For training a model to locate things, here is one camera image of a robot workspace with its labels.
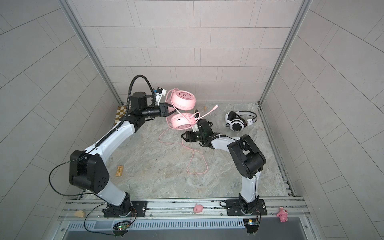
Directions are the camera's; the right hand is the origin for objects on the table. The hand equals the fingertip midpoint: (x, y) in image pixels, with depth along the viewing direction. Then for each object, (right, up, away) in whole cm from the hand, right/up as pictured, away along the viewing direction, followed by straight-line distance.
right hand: (184, 136), depth 91 cm
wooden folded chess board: (-48, +16, +15) cm, 52 cm away
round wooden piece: (-47, -33, -23) cm, 61 cm away
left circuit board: (-24, -35, -27) cm, 51 cm away
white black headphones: (+34, +9, +5) cm, 36 cm away
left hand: (0, +17, -18) cm, 25 cm away
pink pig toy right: (+48, -33, -24) cm, 62 cm away
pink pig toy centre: (+9, -31, -21) cm, 39 cm away
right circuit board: (+33, -37, -23) cm, 55 cm away
